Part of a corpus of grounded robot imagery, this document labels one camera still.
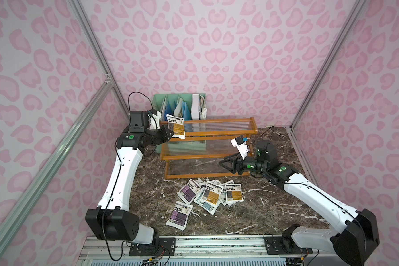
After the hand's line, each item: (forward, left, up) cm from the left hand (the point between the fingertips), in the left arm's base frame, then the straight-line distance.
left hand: (172, 130), depth 75 cm
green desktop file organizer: (+24, -7, -6) cm, 25 cm away
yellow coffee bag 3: (-18, -18, -28) cm, 38 cm away
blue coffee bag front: (-24, -17, -31) cm, 43 cm away
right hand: (-14, -22, -6) cm, 26 cm away
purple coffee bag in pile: (-16, -6, -30) cm, 35 cm away
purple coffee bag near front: (-28, -2, -32) cm, 42 cm away
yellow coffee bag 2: (-18, -30, -29) cm, 45 cm away
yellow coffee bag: (+4, -1, -1) cm, 4 cm away
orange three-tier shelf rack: (+18, -16, -32) cm, 40 cm away
